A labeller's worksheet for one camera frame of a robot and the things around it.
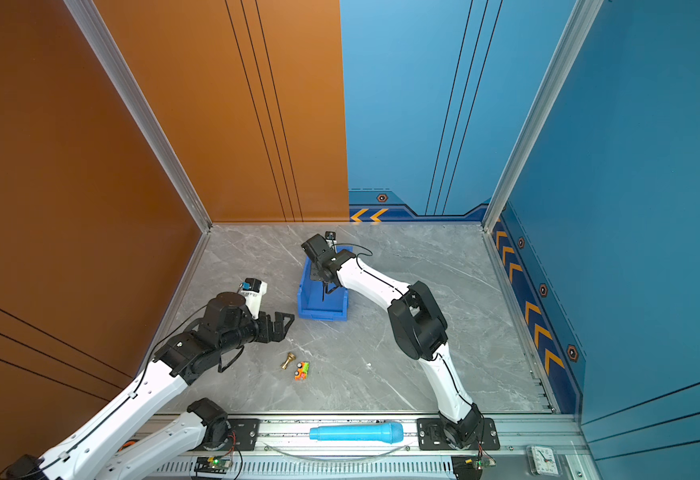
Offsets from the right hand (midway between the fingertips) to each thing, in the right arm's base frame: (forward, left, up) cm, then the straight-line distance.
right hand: (319, 270), depth 95 cm
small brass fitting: (-25, +7, -8) cm, 27 cm away
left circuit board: (-50, +22, -10) cm, 56 cm away
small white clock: (-49, -55, -8) cm, 75 cm away
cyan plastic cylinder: (-44, -21, -6) cm, 49 cm away
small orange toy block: (-29, +3, -7) cm, 30 cm away
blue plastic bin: (-7, +2, -8) cm, 11 cm away
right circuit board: (-50, -39, -12) cm, 65 cm away
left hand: (-20, +7, +8) cm, 22 cm away
